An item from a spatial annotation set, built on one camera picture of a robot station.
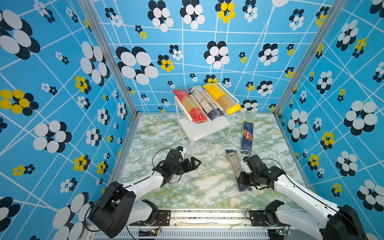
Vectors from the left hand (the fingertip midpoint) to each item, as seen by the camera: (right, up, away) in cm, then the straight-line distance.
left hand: (197, 164), depth 84 cm
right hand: (+24, -8, -1) cm, 26 cm away
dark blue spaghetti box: (+34, +13, +16) cm, 40 cm away
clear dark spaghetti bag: (+23, 0, +4) cm, 23 cm away
